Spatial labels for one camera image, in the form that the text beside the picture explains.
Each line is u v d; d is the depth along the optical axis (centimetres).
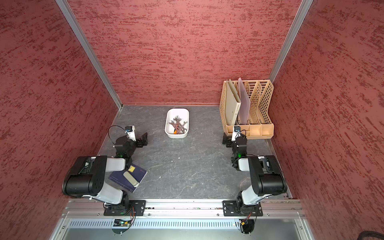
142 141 85
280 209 77
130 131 80
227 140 83
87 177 50
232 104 87
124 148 71
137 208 76
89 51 87
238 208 67
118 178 79
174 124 107
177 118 111
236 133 79
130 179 80
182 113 113
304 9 72
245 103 89
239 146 70
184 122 110
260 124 98
